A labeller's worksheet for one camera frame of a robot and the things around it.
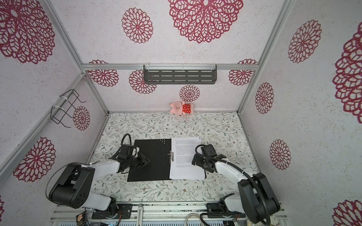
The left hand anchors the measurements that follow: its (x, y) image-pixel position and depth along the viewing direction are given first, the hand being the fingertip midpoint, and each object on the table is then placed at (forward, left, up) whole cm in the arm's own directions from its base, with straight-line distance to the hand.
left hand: (149, 163), depth 91 cm
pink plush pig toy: (+43, -20, +8) cm, 48 cm away
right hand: (0, -31, +3) cm, 32 cm away
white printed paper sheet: (-4, -21, 0) cm, 21 cm away
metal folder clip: (+6, -14, 0) cm, 15 cm away
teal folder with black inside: (+9, -5, -1) cm, 10 cm away
